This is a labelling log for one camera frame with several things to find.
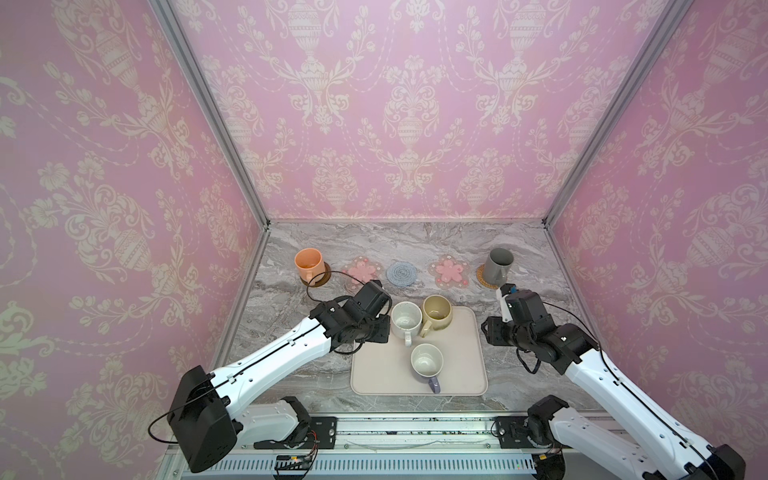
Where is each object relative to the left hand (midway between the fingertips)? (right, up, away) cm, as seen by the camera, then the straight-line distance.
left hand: (388, 332), depth 78 cm
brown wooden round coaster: (-23, +11, +25) cm, 35 cm away
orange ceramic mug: (-27, +17, +25) cm, 40 cm away
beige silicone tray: (-1, -11, +4) cm, 12 cm away
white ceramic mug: (+6, 0, +15) cm, 16 cm away
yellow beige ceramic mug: (+15, +1, +17) cm, 23 cm away
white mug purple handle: (+11, -10, +6) cm, 16 cm away
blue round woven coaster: (+4, +13, +28) cm, 31 cm away
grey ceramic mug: (+34, +17, +17) cm, 42 cm away
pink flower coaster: (+22, +13, +28) cm, 38 cm away
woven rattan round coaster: (+32, +12, +27) cm, 44 cm away
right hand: (+27, +1, +2) cm, 27 cm away
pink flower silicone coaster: (-9, +14, +29) cm, 33 cm away
